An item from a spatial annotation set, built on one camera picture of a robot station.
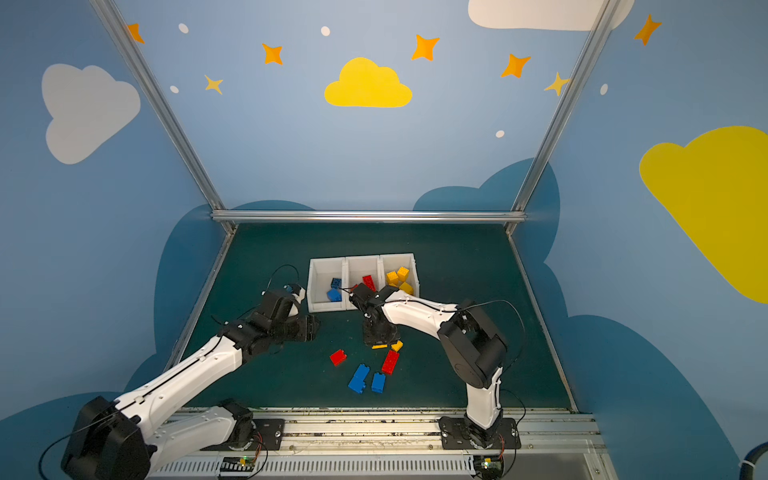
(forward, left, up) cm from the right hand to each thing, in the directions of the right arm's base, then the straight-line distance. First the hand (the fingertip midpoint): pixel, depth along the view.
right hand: (378, 339), depth 88 cm
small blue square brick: (+20, +16, 0) cm, 25 cm away
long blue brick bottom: (-12, +5, -2) cm, 13 cm away
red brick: (-5, +12, -3) cm, 13 cm away
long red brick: (+22, +5, -2) cm, 22 cm away
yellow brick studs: (-2, 0, -1) cm, 2 cm away
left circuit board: (-32, +33, -5) cm, 46 cm away
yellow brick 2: (+25, -7, 0) cm, 26 cm away
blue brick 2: (-12, -1, 0) cm, 13 cm away
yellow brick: (+22, -3, +1) cm, 22 cm away
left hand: (+1, +19, +8) cm, 21 cm away
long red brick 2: (-6, -4, -2) cm, 7 cm away
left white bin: (+21, +23, -2) cm, 31 cm away
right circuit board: (-29, -30, -6) cm, 42 cm away
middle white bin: (+25, +10, +1) cm, 27 cm away
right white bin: (+29, -3, +1) cm, 29 cm away
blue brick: (+16, +16, -2) cm, 23 cm away
